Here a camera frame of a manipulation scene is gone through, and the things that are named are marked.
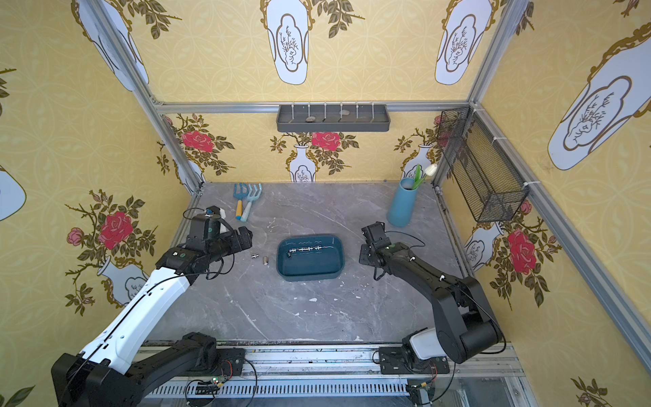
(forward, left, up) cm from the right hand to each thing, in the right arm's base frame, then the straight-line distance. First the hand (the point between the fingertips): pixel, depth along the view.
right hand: (362, 255), depth 91 cm
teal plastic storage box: (0, +22, -5) cm, 23 cm away
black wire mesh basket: (+11, -36, +27) cm, 46 cm away
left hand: (-2, +40, +14) cm, 43 cm away
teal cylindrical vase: (+16, -14, +8) cm, 23 cm away
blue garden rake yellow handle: (+31, +55, -4) cm, 63 cm away
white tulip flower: (+19, -21, +24) cm, 37 cm away
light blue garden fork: (+32, +50, -4) cm, 59 cm away
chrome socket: (0, +40, -3) cm, 40 cm away
